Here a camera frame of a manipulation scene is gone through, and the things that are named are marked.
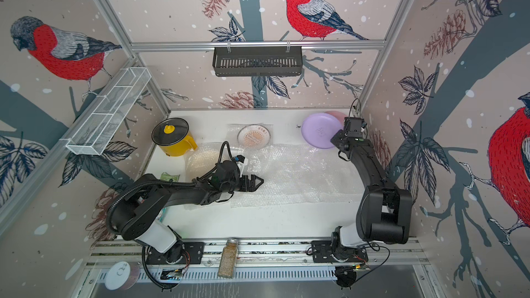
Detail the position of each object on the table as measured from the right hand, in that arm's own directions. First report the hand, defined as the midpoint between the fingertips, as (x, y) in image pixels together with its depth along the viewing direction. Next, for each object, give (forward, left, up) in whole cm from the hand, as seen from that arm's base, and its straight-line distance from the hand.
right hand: (339, 136), depth 90 cm
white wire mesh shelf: (-16, +93, +17) cm, 96 cm away
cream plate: (-9, +63, -11) cm, 65 cm away
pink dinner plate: (+29, -8, -16) cm, 34 cm away
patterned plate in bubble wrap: (+9, +40, -13) cm, 43 cm away
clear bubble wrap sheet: (-12, +17, -15) cm, 25 cm away
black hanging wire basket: (+39, +39, +14) cm, 57 cm away
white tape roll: (-53, +77, -9) cm, 94 cm away
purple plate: (+3, +9, 0) cm, 10 cm away
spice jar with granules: (-47, +43, -10) cm, 65 cm away
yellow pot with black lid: (+2, +80, -6) cm, 81 cm away
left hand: (-17, +35, -9) cm, 40 cm away
